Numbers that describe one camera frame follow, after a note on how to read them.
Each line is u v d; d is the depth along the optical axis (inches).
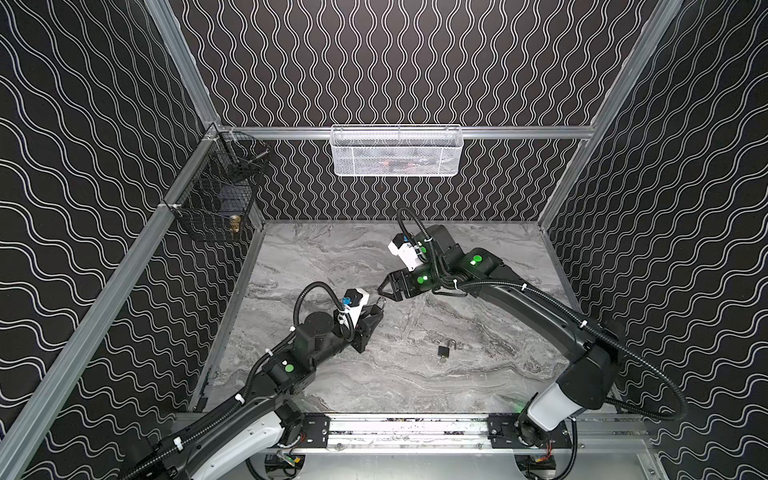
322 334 21.9
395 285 25.5
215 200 37.4
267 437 23.4
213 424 18.0
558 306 18.2
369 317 28.8
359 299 25.0
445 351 34.6
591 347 16.7
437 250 22.7
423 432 30.0
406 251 26.7
